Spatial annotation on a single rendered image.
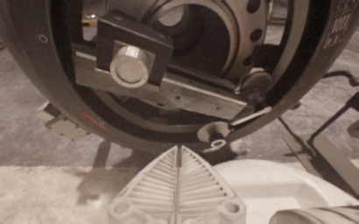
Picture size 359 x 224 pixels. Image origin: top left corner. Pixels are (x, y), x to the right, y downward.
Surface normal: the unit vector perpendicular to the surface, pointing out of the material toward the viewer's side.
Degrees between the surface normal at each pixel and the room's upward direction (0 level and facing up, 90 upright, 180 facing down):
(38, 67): 90
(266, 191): 69
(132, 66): 90
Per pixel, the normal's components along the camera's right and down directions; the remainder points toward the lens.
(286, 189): -0.01, 0.40
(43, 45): 0.11, 0.70
